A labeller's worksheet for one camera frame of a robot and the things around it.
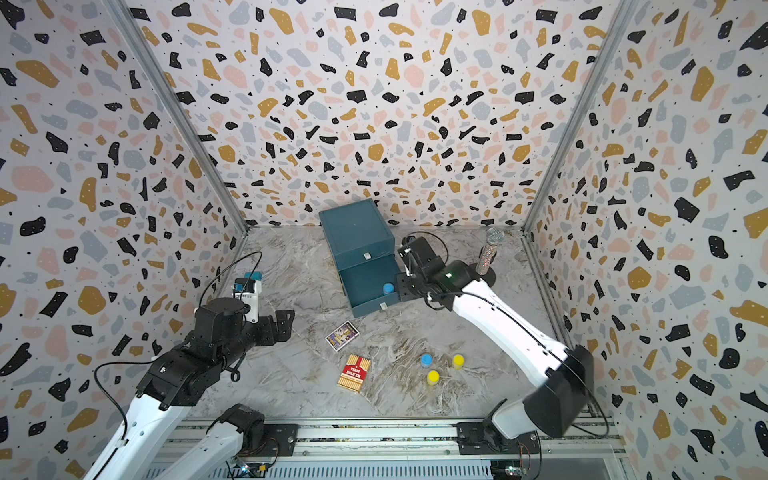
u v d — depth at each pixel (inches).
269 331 24.2
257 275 42.2
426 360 33.6
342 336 35.5
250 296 24.1
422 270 22.2
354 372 32.9
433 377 32.3
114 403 15.8
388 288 36.2
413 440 30.0
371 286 36.1
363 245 34.3
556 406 15.7
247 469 27.7
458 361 33.4
